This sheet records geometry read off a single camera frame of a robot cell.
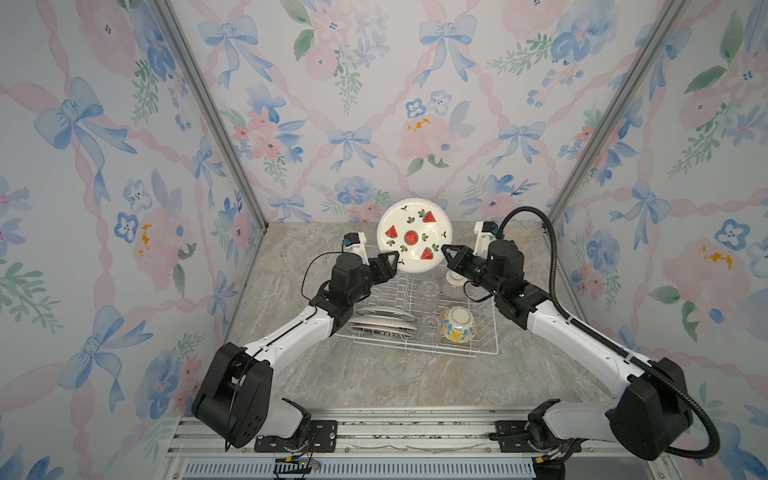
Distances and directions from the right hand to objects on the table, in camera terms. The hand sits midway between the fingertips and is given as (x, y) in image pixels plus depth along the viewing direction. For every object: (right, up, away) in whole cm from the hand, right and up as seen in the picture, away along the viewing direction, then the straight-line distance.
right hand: (441, 244), depth 77 cm
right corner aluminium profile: (+52, +26, +23) cm, 63 cm away
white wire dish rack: (+3, -20, +18) cm, 27 cm away
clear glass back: (-1, -13, +13) cm, 18 cm away
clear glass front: (-2, -22, +5) cm, 23 cm away
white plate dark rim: (-14, -18, +3) cm, 23 cm away
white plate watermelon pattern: (-6, +4, +3) cm, 8 cm away
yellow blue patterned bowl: (+6, -23, +9) cm, 25 cm away
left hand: (-12, -2, +3) cm, 13 cm away
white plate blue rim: (-13, -22, -1) cm, 25 cm away
